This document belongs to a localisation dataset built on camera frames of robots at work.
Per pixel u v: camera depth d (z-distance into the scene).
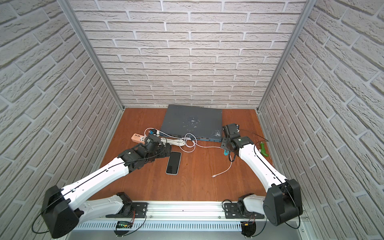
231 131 0.65
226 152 0.81
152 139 0.59
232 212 0.73
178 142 0.97
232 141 0.61
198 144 0.97
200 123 1.06
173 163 0.90
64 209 0.38
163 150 0.71
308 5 0.69
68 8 0.70
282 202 0.40
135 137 0.98
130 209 0.67
